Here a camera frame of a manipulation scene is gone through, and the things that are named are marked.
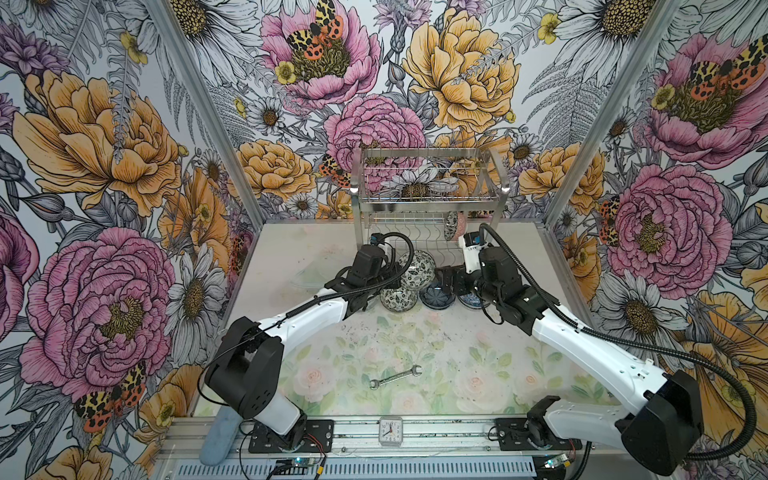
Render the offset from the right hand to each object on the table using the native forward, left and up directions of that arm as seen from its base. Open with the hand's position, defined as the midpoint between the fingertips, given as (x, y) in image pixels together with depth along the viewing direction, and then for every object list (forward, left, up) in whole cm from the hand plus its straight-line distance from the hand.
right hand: (451, 277), depth 79 cm
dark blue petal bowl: (+5, +3, -19) cm, 19 cm away
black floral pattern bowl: (+6, +13, -21) cm, 26 cm away
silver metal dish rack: (+45, +2, -9) cm, 46 cm away
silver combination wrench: (-20, +21, -22) cm, 36 cm away
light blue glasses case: (-32, +57, -17) cm, 67 cm away
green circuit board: (-37, +40, -23) cm, 59 cm away
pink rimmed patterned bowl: (+30, -10, -12) cm, 34 cm away
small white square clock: (-31, +17, -20) cm, 41 cm away
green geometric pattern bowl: (+7, +7, -7) cm, 12 cm away
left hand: (+5, +13, -6) cm, 15 cm away
